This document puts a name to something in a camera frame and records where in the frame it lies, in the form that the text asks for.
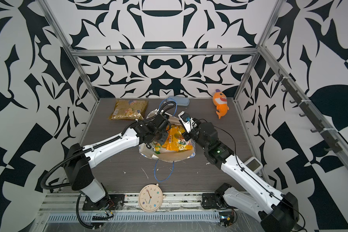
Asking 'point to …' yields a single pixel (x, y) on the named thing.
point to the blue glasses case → (180, 100)
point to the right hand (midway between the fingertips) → (181, 117)
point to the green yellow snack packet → (157, 148)
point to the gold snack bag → (124, 109)
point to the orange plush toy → (220, 100)
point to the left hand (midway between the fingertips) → (162, 131)
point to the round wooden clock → (150, 197)
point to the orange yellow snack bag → (176, 141)
